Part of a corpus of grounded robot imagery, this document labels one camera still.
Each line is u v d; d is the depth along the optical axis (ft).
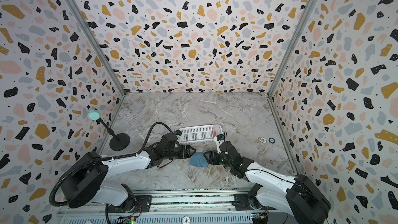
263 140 3.20
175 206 2.40
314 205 1.38
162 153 2.20
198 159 2.83
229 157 2.10
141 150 1.95
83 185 1.38
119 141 3.05
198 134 3.28
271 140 3.20
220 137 2.50
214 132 3.19
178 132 2.64
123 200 1.99
